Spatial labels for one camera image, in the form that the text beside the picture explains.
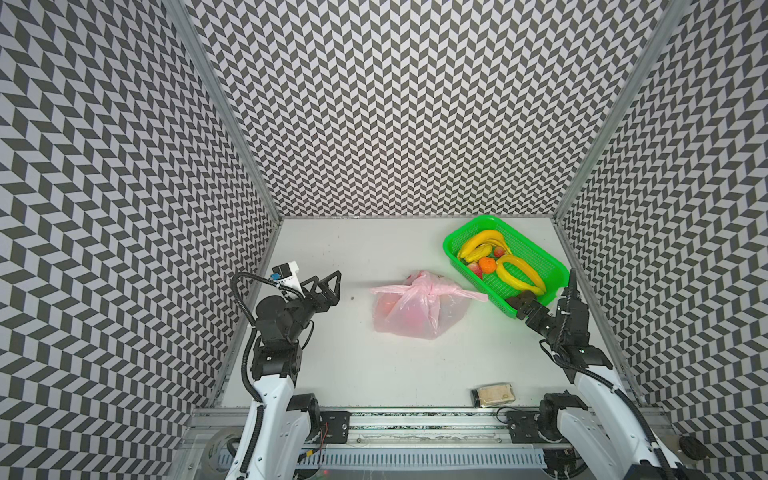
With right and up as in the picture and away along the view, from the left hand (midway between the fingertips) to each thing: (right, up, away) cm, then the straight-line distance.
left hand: (330, 276), depth 75 cm
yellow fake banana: (+64, -7, +21) cm, 68 cm away
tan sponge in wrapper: (+42, -30, 0) cm, 52 cm away
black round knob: (+84, -38, -9) cm, 92 cm away
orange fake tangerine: (+48, +1, +24) cm, 53 cm away
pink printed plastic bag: (+25, -8, +3) cm, 26 cm away
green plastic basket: (+68, -1, +20) cm, 71 cm away
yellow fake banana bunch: (+45, +7, +25) cm, 52 cm away
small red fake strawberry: (+53, +6, +29) cm, 61 cm away
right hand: (+55, -12, +9) cm, 58 cm away
